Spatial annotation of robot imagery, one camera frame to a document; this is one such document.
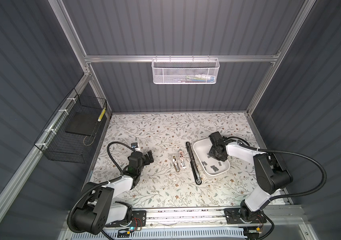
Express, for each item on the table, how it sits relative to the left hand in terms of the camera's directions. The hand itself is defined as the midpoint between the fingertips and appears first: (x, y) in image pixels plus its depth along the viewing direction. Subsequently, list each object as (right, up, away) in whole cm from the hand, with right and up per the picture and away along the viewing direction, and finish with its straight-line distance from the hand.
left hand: (144, 152), depth 91 cm
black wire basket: (-32, +11, -18) cm, 39 cm away
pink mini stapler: (+23, -5, +2) cm, 24 cm away
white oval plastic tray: (+42, -9, +1) cm, 43 cm away
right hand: (+45, -3, +5) cm, 46 cm away
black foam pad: (-27, +18, -17) cm, 36 cm away
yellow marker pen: (-22, +22, -9) cm, 32 cm away
